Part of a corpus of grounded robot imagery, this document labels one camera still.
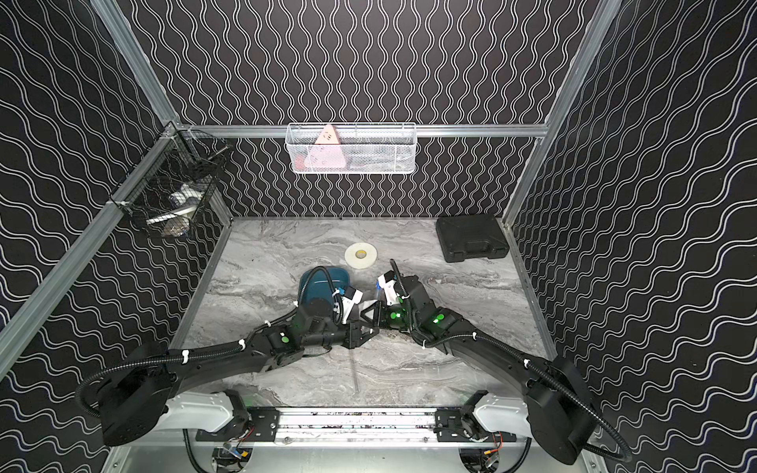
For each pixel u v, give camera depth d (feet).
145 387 1.36
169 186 3.03
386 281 2.45
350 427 2.50
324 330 2.09
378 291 2.51
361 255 3.60
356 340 2.23
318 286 3.29
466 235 3.72
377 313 2.26
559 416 1.34
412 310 2.02
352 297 2.36
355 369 2.75
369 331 2.45
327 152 2.93
